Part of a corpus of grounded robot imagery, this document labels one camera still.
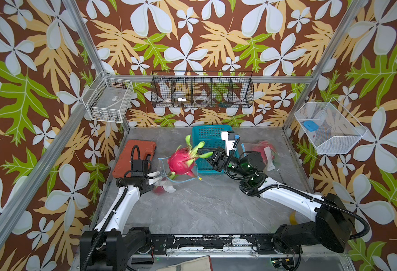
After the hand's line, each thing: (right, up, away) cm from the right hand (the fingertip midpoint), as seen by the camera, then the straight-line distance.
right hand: (199, 153), depth 60 cm
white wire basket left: (-46, +26, +26) cm, 59 cm away
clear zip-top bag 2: (+39, -1, +34) cm, 52 cm away
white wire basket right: (+66, +11, +22) cm, 70 cm away
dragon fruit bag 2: (-20, -19, +21) cm, 35 cm away
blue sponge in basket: (+58, +13, +26) cm, 65 cm away
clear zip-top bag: (-14, -16, +17) cm, 27 cm away
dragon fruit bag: (-6, -3, +2) cm, 7 cm away
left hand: (-30, -13, +26) cm, 42 cm away
